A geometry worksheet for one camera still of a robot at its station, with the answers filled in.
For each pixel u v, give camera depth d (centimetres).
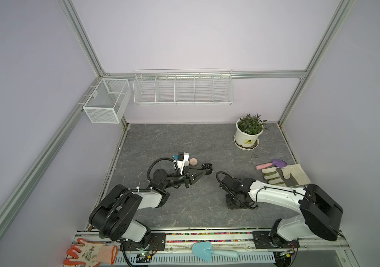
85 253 69
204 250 71
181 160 68
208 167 74
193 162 99
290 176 94
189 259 71
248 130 96
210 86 103
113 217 44
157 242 73
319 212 43
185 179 68
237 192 63
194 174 74
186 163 99
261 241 73
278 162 99
